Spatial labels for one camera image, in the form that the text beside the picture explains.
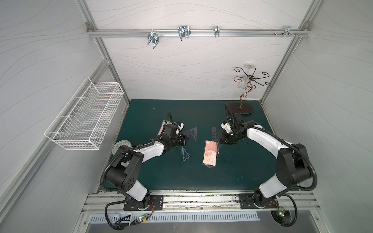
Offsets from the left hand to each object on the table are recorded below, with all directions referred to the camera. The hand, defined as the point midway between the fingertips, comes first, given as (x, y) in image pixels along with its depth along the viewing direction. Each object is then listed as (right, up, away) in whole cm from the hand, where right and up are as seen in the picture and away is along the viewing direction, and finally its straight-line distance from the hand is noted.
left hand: (189, 139), depth 89 cm
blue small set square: (-3, -11, +1) cm, 11 cm away
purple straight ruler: (+17, +2, +12) cm, 21 cm away
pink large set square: (+3, +2, +12) cm, 12 cm away
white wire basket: (-51, +12, -21) cm, 57 cm away
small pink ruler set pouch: (+13, -10, +1) cm, 16 cm away
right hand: (+19, -1, -2) cm, 19 cm away
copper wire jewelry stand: (+45, +20, +25) cm, 56 cm away
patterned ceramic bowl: (-44, -3, +1) cm, 44 cm away
